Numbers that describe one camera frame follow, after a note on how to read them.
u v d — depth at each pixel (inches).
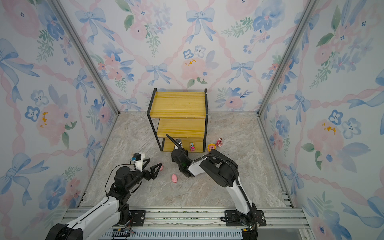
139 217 29.3
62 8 27.6
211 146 37.4
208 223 28.8
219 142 38.5
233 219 28.8
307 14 27.8
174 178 33.8
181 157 29.6
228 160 22.4
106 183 26.6
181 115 29.2
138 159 28.2
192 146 38.3
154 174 29.5
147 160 33.2
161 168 31.1
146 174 29.0
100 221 21.0
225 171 21.8
